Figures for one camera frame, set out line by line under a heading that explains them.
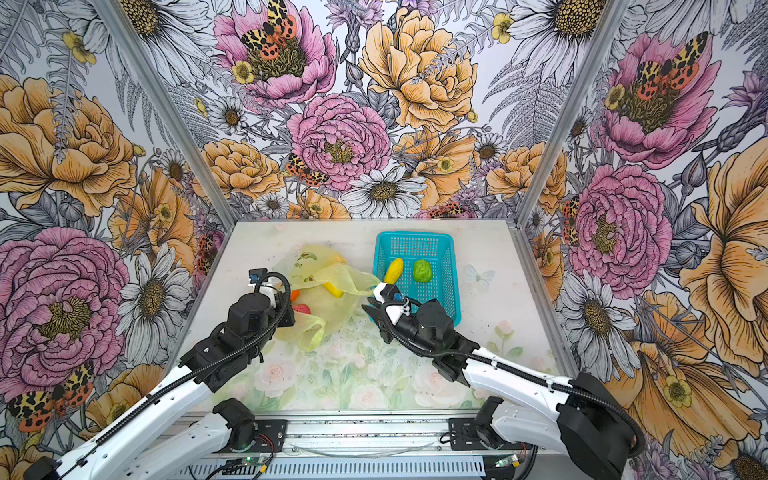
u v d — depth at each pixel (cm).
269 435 74
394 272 101
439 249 109
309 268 83
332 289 97
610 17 72
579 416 41
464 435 74
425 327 58
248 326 55
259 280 63
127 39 75
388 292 61
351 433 76
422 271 99
